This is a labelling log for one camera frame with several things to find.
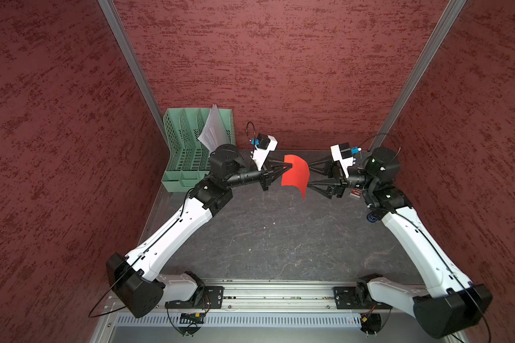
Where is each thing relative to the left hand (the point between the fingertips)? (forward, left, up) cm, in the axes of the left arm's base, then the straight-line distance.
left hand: (288, 169), depth 61 cm
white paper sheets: (+33, +29, -14) cm, 46 cm away
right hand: (-3, -5, -2) cm, 6 cm away
